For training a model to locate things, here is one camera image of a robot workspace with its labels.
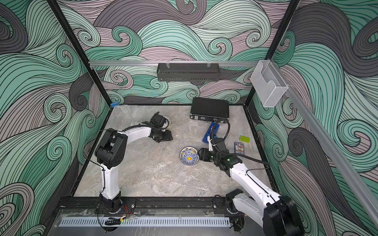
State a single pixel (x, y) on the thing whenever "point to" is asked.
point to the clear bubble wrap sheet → (156, 165)
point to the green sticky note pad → (245, 139)
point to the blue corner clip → (114, 104)
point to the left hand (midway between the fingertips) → (170, 137)
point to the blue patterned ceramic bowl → (189, 156)
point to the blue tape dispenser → (212, 130)
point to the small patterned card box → (239, 148)
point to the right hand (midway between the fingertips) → (200, 153)
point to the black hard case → (209, 110)
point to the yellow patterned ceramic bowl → (167, 123)
